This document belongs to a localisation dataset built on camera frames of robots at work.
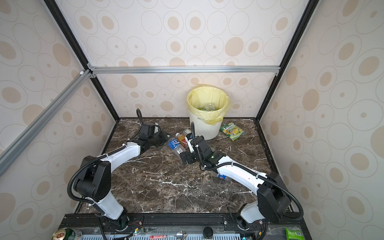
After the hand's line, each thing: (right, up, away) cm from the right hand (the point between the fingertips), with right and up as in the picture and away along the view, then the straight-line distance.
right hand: (187, 151), depth 82 cm
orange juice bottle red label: (-5, +6, +18) cm, 19 cm away
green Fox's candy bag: (+32, +12, +27) cm, 43 cm away
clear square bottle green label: (-2, +11, +23) cm, 26 cm away
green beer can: (-50, -31, -21) cm, 63 cm away
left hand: (-8, +10, +6) cm, 14 cm away
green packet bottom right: (+50, -37, -13) cm, 64 cm away
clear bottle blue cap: (+19, -14, +3) cm, 24 cm away
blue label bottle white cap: (-8, +3, +5) cm, 10 cm away
